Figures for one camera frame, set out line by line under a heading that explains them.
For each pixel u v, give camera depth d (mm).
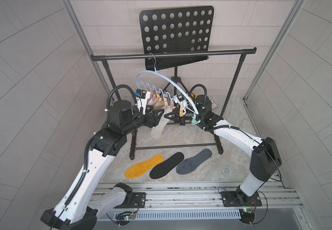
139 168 811
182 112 586
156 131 732
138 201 708
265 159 440
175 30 669
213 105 1114
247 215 680
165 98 623
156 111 523
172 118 673
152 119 523
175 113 654
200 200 723
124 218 656
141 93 494
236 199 640
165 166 829
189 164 828
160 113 578
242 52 528
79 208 347
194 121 549
